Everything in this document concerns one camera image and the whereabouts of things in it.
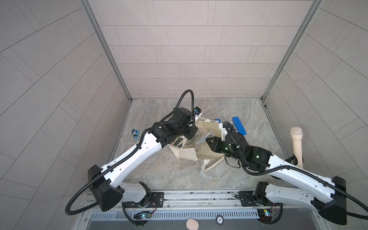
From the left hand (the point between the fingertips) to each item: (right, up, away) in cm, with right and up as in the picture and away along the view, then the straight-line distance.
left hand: (196, 124), depth 73 cm
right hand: (+4, -8, -3) cm, 10 cm away
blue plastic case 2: (+17, 0, +30) cm, 34 cm away
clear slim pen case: (+4, -7, -2) cm, 8 cm away
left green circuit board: (-26, -41, -7) cm, 49 cm away
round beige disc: (-2, -45, -8) cm, 46 cm away
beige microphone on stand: (+44, -3, -11) cm, 45 cm away
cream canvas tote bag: (+1, -16, +12) cm, 19 cm away
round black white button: (+11, -44, -7) cm, 46 cm away
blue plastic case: (+31, -3, +27) cm, 41 cm away
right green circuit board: (+33, -43, -5) cm, 55 cm away
